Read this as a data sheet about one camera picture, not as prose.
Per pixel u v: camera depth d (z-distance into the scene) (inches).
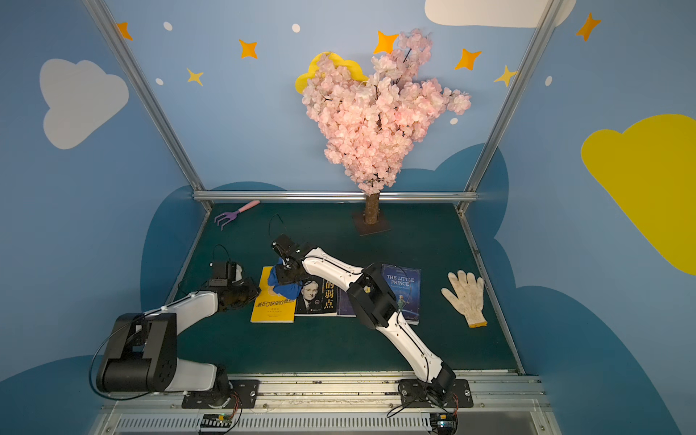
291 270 28.7
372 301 23.8
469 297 36.9
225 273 29.1
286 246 30.8
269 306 35.6
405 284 37.7
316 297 36.5
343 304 35.9
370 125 27.7
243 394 29.0
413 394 29.1
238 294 31.8
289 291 35.6
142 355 17.0
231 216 45.3
